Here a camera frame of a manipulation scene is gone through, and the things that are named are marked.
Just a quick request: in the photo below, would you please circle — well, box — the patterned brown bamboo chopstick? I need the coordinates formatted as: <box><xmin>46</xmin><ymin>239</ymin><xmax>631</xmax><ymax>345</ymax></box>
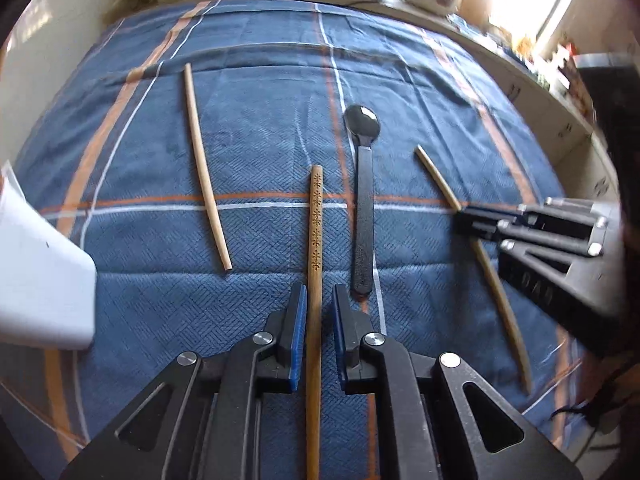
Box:
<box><xmin>306</xmin><ymin>165</ymin><xmax>323</xmax><ymax>480</ymax></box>

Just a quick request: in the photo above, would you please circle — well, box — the black spoon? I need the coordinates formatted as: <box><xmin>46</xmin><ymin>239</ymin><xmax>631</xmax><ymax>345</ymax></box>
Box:
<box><xmin>344</xmin><ymin>104</ymin><xmax>381</xmax><ymax>299</ymax></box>

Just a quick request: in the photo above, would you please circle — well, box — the white plastic utensil holder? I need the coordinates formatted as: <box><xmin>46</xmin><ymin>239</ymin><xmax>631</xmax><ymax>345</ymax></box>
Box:
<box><xmin>0</xmin><ymin>162</ymin><xmax>96</xmax><ymax>350</ymax></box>

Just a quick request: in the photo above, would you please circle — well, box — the blue plaid tablecloth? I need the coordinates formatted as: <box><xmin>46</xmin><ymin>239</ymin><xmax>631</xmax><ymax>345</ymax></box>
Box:
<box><xmin>1</xmin><ymin>0</ymin><xmax>580</xmax><ymax>479</ymax></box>

